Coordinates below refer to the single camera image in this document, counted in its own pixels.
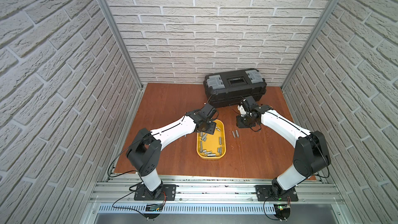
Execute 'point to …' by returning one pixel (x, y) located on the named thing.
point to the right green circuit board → (282, 208)
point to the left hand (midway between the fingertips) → (213, 126)
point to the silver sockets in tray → (209, 153)
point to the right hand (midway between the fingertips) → (241, 123)
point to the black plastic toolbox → (227, 89)
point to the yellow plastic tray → (212, 146)
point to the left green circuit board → (154, 207)
